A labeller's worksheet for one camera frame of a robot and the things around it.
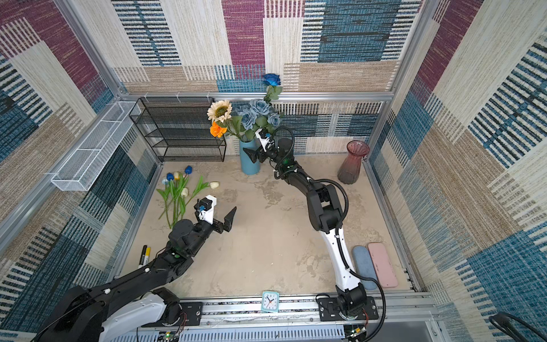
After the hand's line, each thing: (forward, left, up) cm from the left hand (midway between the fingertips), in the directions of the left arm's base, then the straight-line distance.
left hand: (224, 200), depth 78 cm
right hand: (+30, -9, +2) cm, 31 cm away
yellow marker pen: (-12, +33, -20) cm, 40 cm away
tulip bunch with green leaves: (+17, +29, -20) cm, 39 cm away
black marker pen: (-12, +34, -20) cm, 41 cm away
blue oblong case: (-18, -51, -18) cm, 57 cm away
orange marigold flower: (+26, +5, +11) cm, 29 cm away
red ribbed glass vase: (+23, -53, -9) cm, 59 cm away
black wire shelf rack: (+46, +29, -4) cm, 55 cm away
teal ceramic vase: (+32, -5, -16) cm, 36 cm away
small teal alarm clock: (-29, -16, -19) cm, 39 cm away
